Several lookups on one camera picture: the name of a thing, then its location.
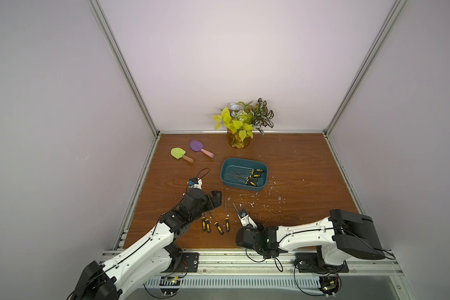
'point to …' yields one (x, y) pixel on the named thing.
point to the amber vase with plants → (241, 119)
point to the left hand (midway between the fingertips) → (218, 195)
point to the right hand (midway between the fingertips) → (243, 228)
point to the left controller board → (169, 280)
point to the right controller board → (329, 284)
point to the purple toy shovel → (197, 146)
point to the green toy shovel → (179, 153)
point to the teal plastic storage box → (239, 165)
